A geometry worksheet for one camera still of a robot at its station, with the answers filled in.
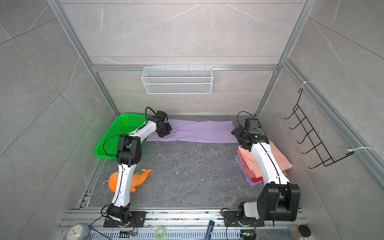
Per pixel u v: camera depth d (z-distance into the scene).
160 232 0.70
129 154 0.63
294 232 0.66
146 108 0.90
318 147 0.63
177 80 1.00
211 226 0.70
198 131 1.11
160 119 0.88
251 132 0.62
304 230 0.63
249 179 0.86
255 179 0.80
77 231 0.67
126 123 1.12
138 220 0.73
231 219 0.73
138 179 0.83
